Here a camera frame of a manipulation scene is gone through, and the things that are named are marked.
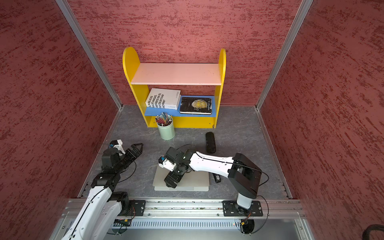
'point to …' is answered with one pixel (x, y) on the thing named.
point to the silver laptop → (194, 181)
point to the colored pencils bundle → (164, 119)
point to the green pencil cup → (167, 132)
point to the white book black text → (164, 98)
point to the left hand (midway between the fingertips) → (140, 151)
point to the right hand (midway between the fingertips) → (174, 180)
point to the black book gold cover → (196, 105)
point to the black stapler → (217, 178)
